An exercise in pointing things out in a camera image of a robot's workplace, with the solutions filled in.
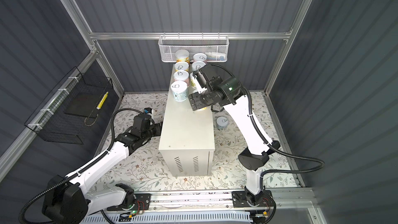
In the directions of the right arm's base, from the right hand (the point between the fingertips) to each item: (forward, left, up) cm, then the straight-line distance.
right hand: (199, 101), depth 68 cm
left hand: (+1, +22, -20) cm, 30 cm away
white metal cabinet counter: (-21, +4, -1) cm, 21 cm away
